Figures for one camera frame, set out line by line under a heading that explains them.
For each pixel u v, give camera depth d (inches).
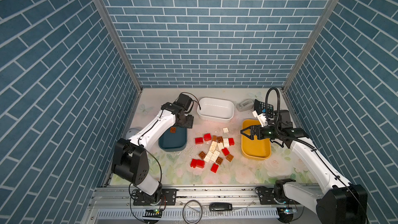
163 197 28.5
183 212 27.3
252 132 26.8
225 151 35.0
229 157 33.5
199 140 36.1
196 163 32.8
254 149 34.7
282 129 24.3
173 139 36.2
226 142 35.9
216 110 41.6
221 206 27.3
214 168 32.5
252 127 26.9
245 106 42.1
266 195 29.0
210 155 34.0
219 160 33.4
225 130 38.6
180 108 24.3
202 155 34.1
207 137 36.9
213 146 35.3
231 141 36.0
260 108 42.2
